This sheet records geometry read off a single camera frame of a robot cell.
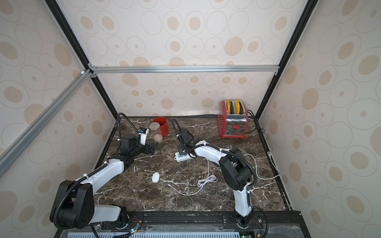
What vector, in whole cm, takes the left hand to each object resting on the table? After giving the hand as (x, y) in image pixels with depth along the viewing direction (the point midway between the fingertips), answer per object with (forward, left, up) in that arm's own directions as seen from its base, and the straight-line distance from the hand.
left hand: (153, 139), depth 87 cm
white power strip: (-5, -15, -13) cm, 21 cm away
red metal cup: (+17, -3, -5) cm, 18 cm away
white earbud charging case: (-18, -1, -14) cm, 23 cm away
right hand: (+1, -20, -10) cm, 23 cm away
